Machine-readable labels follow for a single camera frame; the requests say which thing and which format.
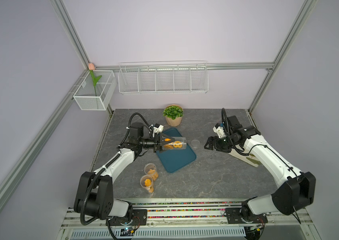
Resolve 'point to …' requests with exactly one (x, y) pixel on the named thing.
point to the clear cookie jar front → (146, 182)
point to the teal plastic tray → (174, 159)
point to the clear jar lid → (195, 143)
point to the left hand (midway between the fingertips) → (173, 144)
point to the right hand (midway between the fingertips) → (210, 146)
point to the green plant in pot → (173, 114)
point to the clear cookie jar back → (150, 169)
